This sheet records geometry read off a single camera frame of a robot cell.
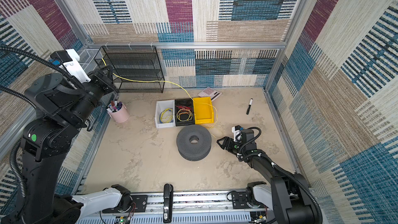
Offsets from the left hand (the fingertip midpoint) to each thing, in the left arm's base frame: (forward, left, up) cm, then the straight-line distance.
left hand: (111, 63), depth 48 cm
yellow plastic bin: (+23, -29, -55) cm, 67 cm away
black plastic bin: (+22, -17, -57) cm, 63 cm away
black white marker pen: (+29, -63, -56) cm, 89 cm away
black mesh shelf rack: (+49, +18, -40) cm, 66 cm away
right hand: (-3, -39, -52) cm, 65 cm away
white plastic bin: (+26, -1, -53) cm, 59 cm away
